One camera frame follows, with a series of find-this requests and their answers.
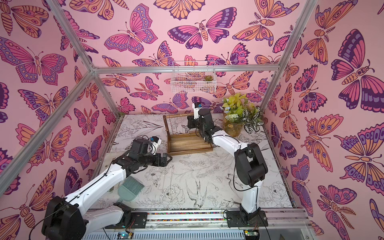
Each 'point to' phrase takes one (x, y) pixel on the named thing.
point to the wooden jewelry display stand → (184, 143)
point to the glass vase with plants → (239, 113)
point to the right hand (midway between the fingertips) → (189, 115)
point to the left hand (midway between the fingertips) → (167, 156)
